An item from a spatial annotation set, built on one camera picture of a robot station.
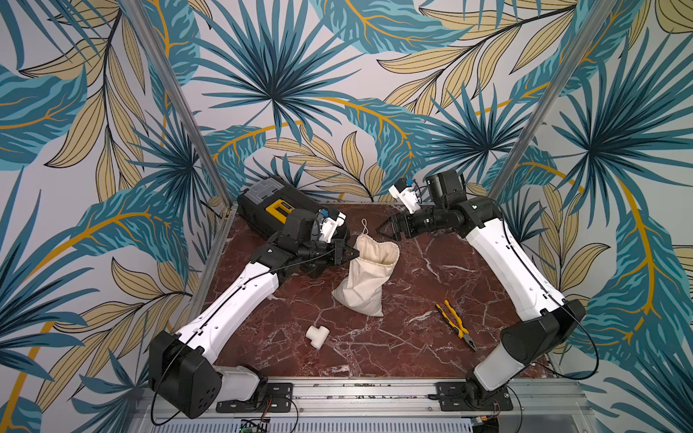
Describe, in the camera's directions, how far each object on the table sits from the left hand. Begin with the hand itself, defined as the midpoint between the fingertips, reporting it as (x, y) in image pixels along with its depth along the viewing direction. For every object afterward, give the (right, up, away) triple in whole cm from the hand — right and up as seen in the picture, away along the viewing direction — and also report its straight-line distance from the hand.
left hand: (356, 257), depth 71 cm
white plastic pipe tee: (-12, -25, +11) cm, 30 cm away
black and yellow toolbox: (-32, +16, +24) cm, 43 cm away
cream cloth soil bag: (+4, -5, +5) cm, 8 cm away
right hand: (+3, +5, -1) cm, 5 cm away
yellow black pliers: (+34, -25, +15) cm, 44 cm away
